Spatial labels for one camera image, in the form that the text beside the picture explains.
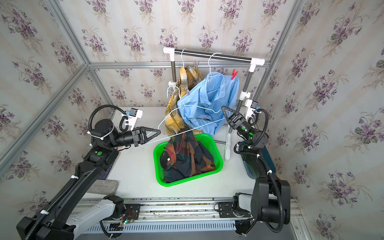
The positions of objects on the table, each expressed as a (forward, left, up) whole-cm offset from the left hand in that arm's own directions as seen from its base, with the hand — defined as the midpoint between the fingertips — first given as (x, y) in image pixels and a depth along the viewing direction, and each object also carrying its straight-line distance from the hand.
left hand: (160, 133), depth 60 cm
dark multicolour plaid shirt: (+1, -9, -23) cm, 25 cm away
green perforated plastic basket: (+16, -22, -29) cm, 40 cm away
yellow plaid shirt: (+15, -4, -10) cm, 18 cm away
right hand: (+9, -27, +4) cm, 29 cm away
